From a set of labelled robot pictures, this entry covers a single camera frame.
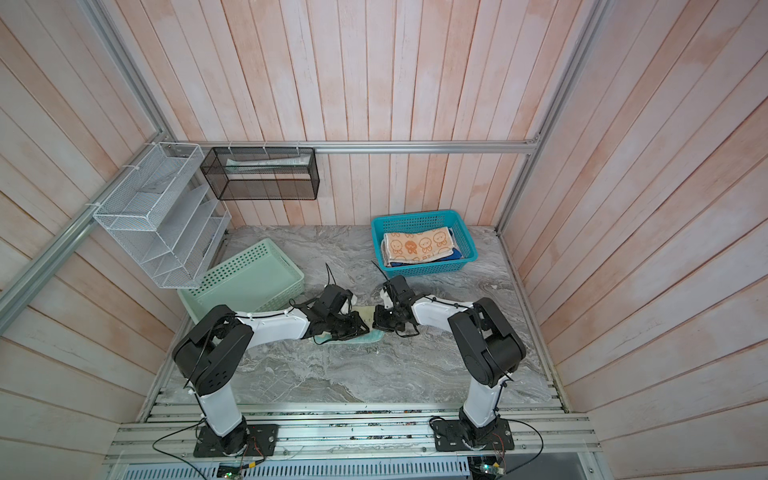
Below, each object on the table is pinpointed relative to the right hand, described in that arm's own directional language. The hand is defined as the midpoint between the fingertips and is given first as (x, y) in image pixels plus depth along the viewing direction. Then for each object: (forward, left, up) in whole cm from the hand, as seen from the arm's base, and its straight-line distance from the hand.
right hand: (373, 323), depth 94 cm
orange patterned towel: (+32, -15, +3) cm, 35 cm away
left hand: (-5, +1, +2) cm, 5 cm away
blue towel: (+25, -29, +6) cm, 39 cm away
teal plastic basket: (+41, -10, +6) cm, 43 cm away
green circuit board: (-37, -30, -1) cm, 48 cm away
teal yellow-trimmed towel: (+2, +2, +2) cm, 3 cm away
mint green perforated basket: (+18, +42, -1) cm, 45 cm away
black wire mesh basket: (+46, +41, +24) cm, 67 cm away
